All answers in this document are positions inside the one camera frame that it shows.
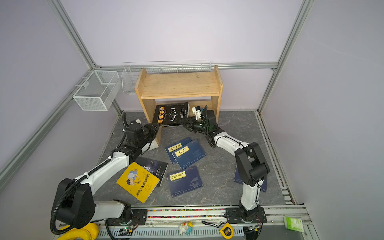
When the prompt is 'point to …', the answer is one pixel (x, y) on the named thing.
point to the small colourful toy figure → (186, 228)
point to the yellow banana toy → (89, 231)
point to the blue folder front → (184, 180)
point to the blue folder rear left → (175, 147)
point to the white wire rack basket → (131, 70)
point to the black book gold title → (171, 115)
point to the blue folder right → (237, 178)
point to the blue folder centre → (189, 154)
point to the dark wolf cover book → (157, 168)
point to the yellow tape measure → (227, 231)
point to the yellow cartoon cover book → (138, 182)
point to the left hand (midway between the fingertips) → (160, 125)
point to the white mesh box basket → (98, 91)
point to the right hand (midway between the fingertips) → (178, 123)
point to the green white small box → (293, 224)
